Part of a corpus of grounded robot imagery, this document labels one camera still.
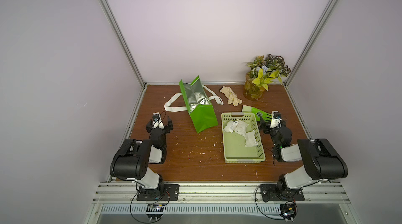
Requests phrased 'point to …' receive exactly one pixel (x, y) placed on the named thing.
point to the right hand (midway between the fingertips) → (271, 115)
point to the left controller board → (154, 208)
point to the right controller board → (288, 211)
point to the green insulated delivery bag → (198, 98)
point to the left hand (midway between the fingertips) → (161, 116)
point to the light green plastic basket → (242, 141)
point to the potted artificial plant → (263, 70)
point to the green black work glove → (258, 113)
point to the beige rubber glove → (232, 98)
